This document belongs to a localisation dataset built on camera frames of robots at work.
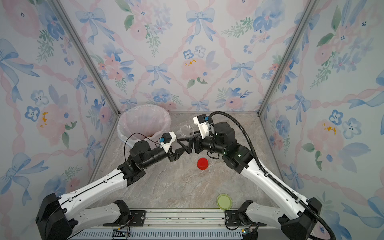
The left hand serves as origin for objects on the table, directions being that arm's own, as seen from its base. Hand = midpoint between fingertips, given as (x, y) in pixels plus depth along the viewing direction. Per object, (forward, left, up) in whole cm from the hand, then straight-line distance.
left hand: (184, 139), depth 67 cm
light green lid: (-19, -20, -30) cm, 41 cm away
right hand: (-1, -1, +3) cm, 4 cm away
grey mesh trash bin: (+3, +29, -4) cm, 30 cm away
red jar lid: (+3, -10, -31) cm, 33 cm away
